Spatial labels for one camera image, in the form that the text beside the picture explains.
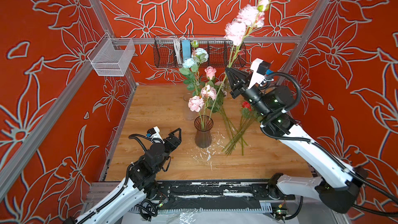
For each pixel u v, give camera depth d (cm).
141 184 53
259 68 43
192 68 67
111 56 93
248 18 39
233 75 49
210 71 68
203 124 79
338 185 39
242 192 74
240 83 49
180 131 72
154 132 67
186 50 88
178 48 88
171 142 66
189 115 101
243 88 46
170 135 67
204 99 70
